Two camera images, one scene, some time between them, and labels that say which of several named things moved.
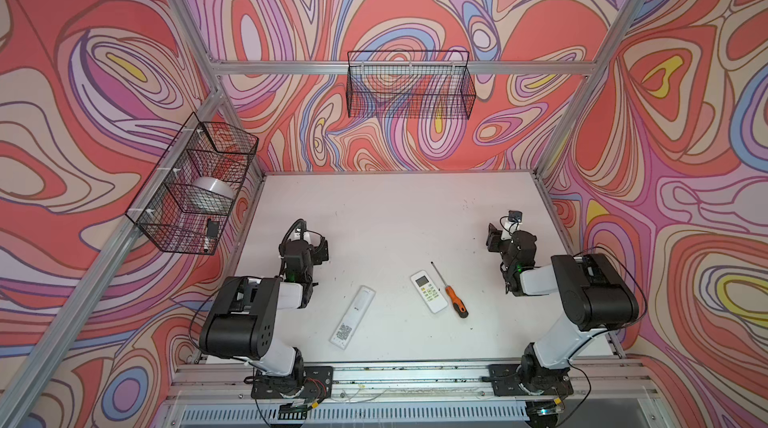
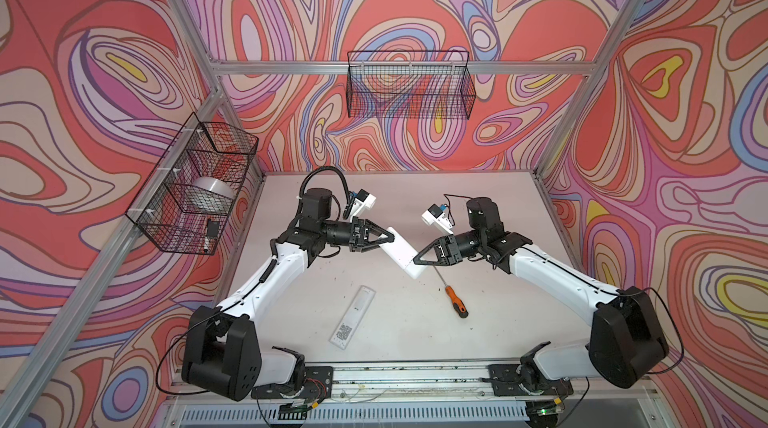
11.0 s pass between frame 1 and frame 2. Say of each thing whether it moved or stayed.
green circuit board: stayed
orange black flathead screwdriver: stayed
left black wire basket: stayed
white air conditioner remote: moved
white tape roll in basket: stayed
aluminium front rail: stayed
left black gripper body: moved
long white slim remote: stayed
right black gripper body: moved
